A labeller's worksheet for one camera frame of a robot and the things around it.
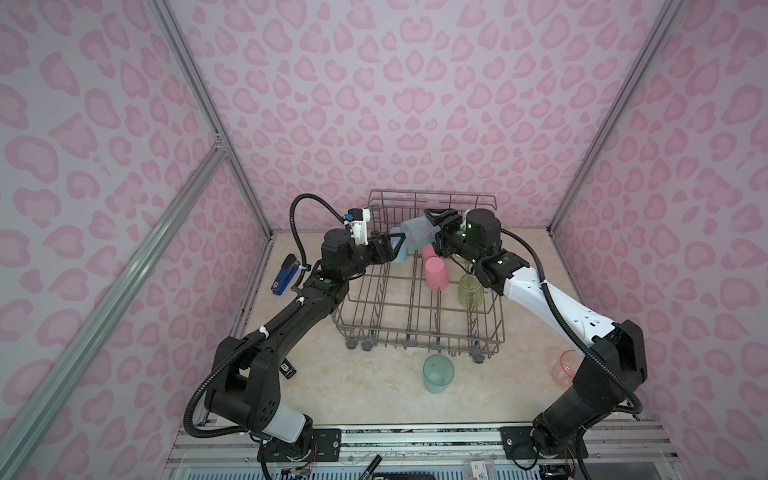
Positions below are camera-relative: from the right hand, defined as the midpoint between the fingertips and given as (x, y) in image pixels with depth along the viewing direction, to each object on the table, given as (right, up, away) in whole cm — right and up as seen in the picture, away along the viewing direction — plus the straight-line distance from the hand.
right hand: (424, 215), depth 75 cm
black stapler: (-37, -42, +8) cm, 56 cm away
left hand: (-7, -4, +2) cm, 8 cm away
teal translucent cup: (-2, -5, -4) cm, 6 cm away
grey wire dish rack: (+2, -25, +25) cm, 35 cm away
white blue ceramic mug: (-4, -9, +31) cm, 33 cm away
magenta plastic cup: (+6, -17, +19) cm, 26 cm away
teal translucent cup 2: (+5, -42, +7) cm, 43 cm away
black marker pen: (-13, -60, -5) cm, 62 cm away
